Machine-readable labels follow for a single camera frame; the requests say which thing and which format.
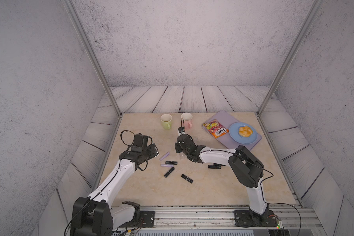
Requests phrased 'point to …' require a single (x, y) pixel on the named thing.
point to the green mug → (166, 120)
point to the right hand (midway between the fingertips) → (177, 141)
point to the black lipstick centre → (183, 176)
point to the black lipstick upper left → (171, 162)
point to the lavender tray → (227, 120)
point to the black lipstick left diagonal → (168, 172)
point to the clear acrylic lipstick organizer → (183, 156)
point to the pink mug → (187, 117)
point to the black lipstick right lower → (215, 166)
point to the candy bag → (215, 128)
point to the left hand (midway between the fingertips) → (156, 150)
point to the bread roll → (245, 131)
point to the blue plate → (234, 133)
